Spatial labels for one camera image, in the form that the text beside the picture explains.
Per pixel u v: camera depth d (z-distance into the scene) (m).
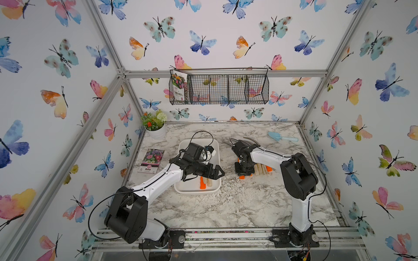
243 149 0.75
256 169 0.96
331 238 0.75
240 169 0.85
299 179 0.52
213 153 0.78
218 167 0.74
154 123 1.00
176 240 0.73
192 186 0.89
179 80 0.87
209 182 0.90
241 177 0.93
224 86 0.99
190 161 0.65
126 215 0.43
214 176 0.71
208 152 0.74
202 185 0.89
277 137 1.11
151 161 1.01
